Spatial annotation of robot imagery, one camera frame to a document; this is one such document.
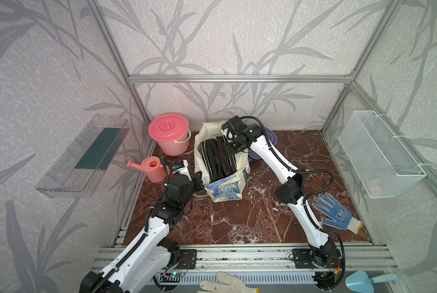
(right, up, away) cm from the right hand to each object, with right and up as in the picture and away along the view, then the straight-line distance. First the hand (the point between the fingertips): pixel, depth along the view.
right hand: (228, 148), depth 91 cm
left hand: (-11, -11, -12) cm, 19 cm away
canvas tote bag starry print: (0, -19, -8) cm, 20 cm away
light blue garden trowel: (+50, -50, -23) cm, 75 cm away
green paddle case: (-10, -1, 0) cm, 10 cm away
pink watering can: (-38, -10, +1) cm, 40 cm away
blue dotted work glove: (+54, -32, -6) cm, 64 cm away
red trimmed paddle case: (0, -6, -5) cm, 8 cm away
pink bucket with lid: (-30, +8, +5) cm, 31 cm away
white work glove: (-1, -51, -23) cm, 56 cm away
